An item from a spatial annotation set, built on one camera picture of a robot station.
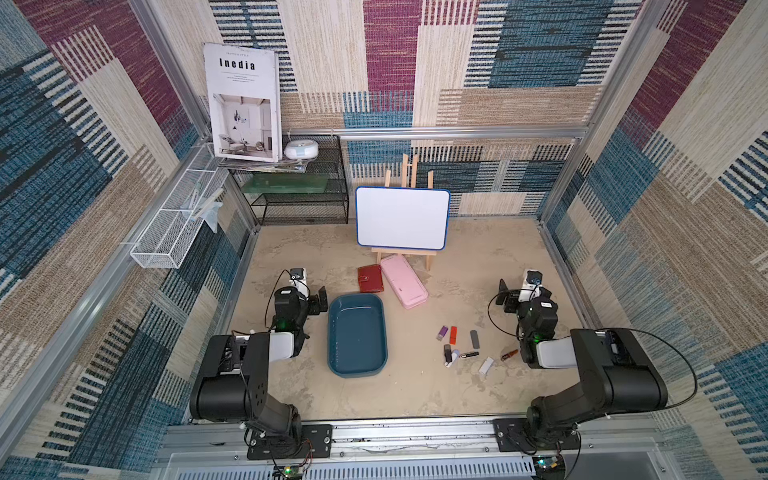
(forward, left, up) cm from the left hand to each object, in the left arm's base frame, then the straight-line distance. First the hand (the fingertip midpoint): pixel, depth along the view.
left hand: (307, 287), depth 94 cm
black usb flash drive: (-19, -42, -7) cm, 47 cm away
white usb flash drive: (-23, -52, -7) cm, 57 cm away
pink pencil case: (+5, -30, -5) cm, 31 cm away
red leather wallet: (+6, -19, -5) cm, 21 cm away
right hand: (-1, -65, +4) cm, 65 cm away
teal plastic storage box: (-15, -16, -7) cm, 23 cm away
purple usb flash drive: (-13, -41, -7) cm, 44 cm away
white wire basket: (+8, +41, +13) cm, 43 cm away
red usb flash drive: (-13, -44, -7) cm, 47 cm away
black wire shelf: (+37, +1, +6) cm, 38 cm away
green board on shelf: (+29, +8, +17) cm, 35 cm away
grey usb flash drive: (-16, -50, -6) cm, 53 cm away
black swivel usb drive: (-20, -47, -7) cm, 51 cm away
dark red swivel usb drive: (-20, -59, -5) cm, 62 cm away
